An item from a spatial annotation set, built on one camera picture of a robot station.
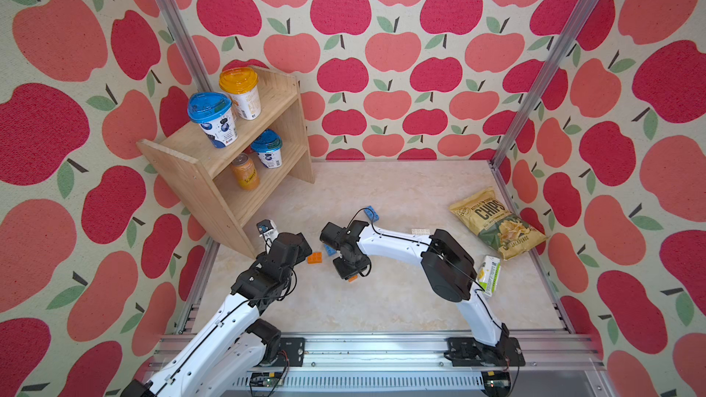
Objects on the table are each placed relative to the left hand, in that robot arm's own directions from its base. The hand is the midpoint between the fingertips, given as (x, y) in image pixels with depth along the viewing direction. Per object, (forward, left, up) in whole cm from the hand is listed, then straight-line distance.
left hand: (295, 246), depth 79 cm
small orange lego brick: (+3, -5, -13) cm, 14 cm away
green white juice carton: (-4, -60, -9) cm, 61 cm away
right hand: (-3, -16, -15) cm, 22 cm away
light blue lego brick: (+22, -25, -14) cm, 36 cm away
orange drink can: (+17, +15, +14) cm, 26 cm away
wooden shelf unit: (+16, +20, +10) cm, 28 cm away
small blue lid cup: (+26, +10, +16) cm, 33 cm away
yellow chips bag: (+16, -64, -5) cm, 66 cm away
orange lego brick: (-5, -17, -13) cm, 22 cm away
